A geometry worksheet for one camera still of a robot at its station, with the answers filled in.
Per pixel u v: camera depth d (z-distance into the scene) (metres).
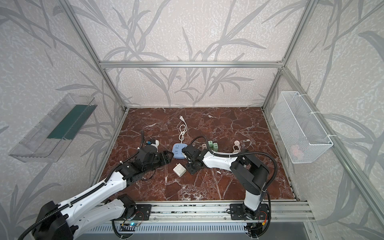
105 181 0.50
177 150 0.93
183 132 1.04
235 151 0.93
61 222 0.39
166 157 0.72
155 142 0.75
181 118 1.12
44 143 0.63
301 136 0.63
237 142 0.96
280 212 0.75
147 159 0.61
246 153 0.50
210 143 1.05
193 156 0.69
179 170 0.86
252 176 0.46
